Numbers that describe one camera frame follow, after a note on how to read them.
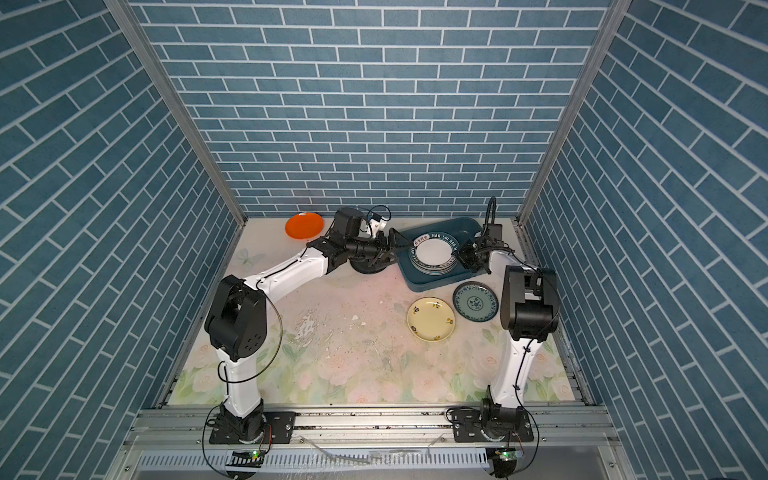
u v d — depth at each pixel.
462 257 0.94
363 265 0.82
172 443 0.73
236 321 0.50
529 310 0.55
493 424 0.68
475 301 0.97
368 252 0.77
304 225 1.19
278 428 0.73
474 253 0.94
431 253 1.06
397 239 0.77
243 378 0.48
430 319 0.94
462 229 1.16
